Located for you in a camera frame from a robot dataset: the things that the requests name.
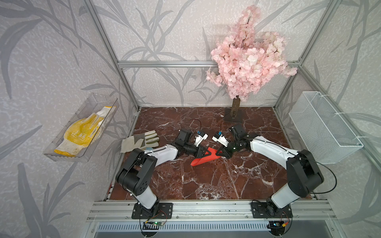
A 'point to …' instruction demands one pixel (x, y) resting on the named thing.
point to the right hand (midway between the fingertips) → (217, 152)
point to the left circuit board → (153, 225)
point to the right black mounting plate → (259, 210)
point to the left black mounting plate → (159, 210)
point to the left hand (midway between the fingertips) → (209, 154)
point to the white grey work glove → (149, 139)
